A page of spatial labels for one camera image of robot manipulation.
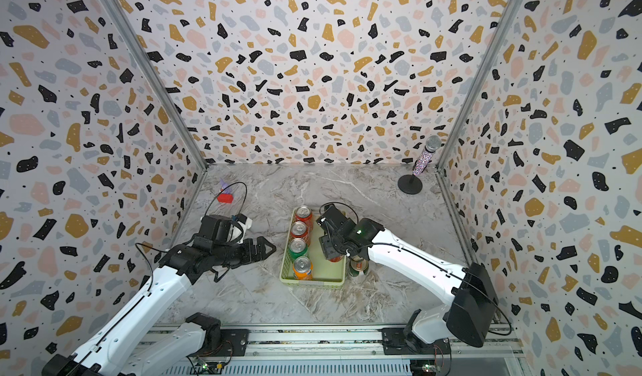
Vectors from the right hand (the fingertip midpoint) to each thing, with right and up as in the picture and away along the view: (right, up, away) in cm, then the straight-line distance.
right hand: (332, 243), depth 79 cm
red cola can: (-11, +8, +13) cm, 19 cm away
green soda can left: (-11, -2, +3) cm, 12 cm away
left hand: (-19, -2, -3) cm, 20 cm away
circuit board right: (+26, -33, -9) cm, 43 cm away
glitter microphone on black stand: (+36, +20, +34) cm, 53 cm away
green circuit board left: (-35, -33, -9) cm, 49 cm away
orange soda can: (-9, -8, -1) cm, 12 cm away
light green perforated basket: (-3, -12, +10) cm, 16 cm away
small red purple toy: (-47, +14, +30) cm, 58 cm away
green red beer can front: (+7, -7, -1) cm, 10 cm away
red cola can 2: (-11, +3, +9) cm, 14 cm away
